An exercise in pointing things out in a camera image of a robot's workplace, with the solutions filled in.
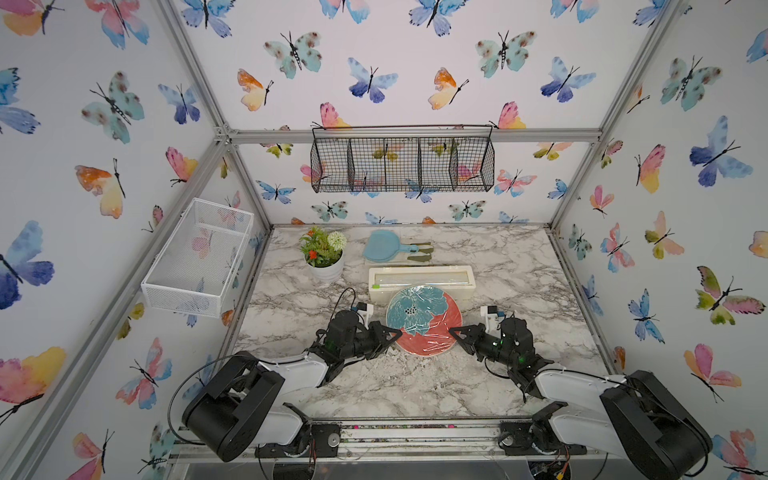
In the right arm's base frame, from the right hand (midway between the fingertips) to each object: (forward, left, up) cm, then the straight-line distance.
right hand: (451, 329), depth 82 cm
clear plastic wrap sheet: (+5, +7, -2) cm, 9 cm away
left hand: (-2, +12, 0) cm, 12 cm away
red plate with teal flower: (+5, +7, -2) cm, 9 cm away
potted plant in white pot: (+19, +38, +6) cm, 43 cm away
